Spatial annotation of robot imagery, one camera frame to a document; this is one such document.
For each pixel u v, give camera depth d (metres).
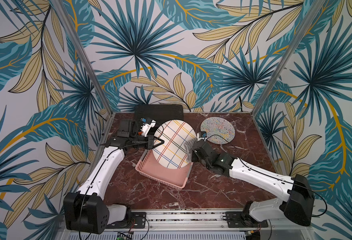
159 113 1.10
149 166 0.92
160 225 0.73
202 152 0.58
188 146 0.77
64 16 0.70
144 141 0.67
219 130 1.09
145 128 0.69
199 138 0.70
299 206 0.39
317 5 0.68
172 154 0.75
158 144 0.72
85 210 0.39
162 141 0.73
